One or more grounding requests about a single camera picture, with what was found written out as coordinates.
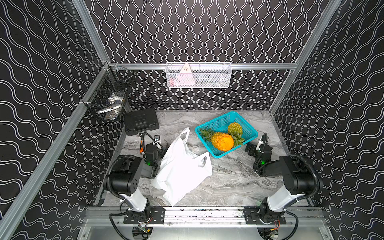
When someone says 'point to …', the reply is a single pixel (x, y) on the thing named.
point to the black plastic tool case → (141, 120)
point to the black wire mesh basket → (107, 99)
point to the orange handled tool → (141, 146)
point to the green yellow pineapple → (235, 129)
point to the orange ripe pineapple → (222, 141)
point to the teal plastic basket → (220, 124)
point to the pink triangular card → (185, 77)
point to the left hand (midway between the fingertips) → (159, 141)
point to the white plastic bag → (179, 168)
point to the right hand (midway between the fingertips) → (257, 143)
